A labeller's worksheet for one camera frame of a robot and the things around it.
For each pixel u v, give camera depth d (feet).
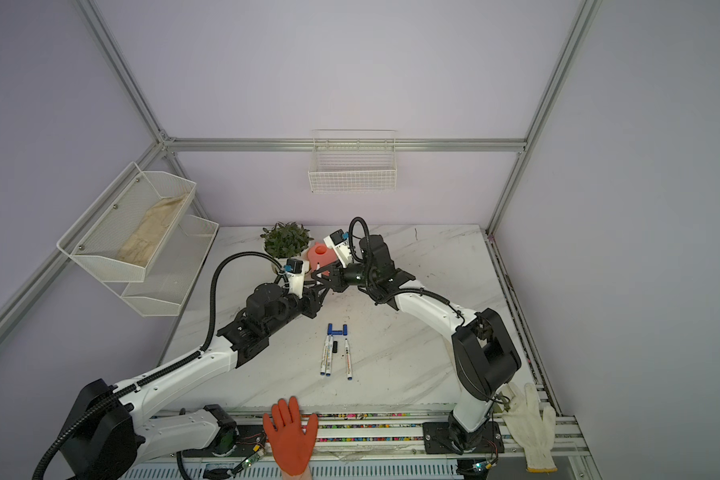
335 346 2.91
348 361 2.82
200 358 1.68
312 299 2.27
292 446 2.40
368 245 2.10
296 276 2.21
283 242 3.05
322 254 3.22
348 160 3.49
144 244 2.50
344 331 3.05
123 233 2.56
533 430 2.48
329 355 2.87
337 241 2.31
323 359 2.82
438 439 2.41
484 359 1.51
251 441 2.37
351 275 2.34
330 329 3.05
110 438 1.27
